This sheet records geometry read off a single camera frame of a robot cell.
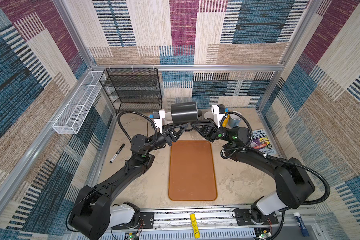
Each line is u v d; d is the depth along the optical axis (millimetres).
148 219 730
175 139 604
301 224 700
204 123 615
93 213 402
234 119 1023
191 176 862
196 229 699
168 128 586
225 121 1023
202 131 618
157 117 583
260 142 989
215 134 589
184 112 558
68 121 698
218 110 578
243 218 730
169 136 588
